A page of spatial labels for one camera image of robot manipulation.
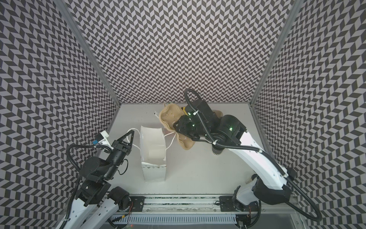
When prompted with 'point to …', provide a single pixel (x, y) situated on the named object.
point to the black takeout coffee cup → (218, 148)
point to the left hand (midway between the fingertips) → (136, 132)
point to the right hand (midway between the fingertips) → (176, 133)
